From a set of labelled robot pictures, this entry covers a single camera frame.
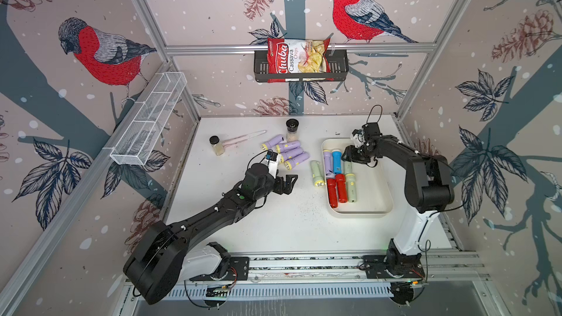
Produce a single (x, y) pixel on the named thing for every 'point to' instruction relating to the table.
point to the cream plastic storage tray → (375, 189)
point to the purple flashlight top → (273, 142)
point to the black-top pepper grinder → (292, 126)
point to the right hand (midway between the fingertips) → (345, 156)
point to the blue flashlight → (336, 156)
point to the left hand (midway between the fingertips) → (292, 170)
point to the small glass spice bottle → (216, 145)
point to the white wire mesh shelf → (135, 145)
